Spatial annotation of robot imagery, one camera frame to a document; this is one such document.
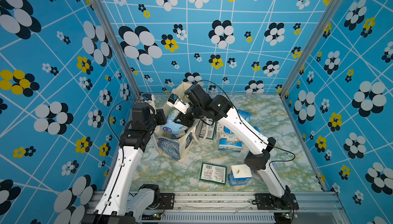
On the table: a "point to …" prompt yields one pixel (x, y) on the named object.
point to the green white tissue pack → (211, 129)
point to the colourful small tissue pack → (228, 141)
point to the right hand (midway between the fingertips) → (179, 116)
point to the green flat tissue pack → (213, 173)
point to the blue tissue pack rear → (246, 115)
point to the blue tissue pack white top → (239, 175)
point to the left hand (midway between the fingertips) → (163, 108)
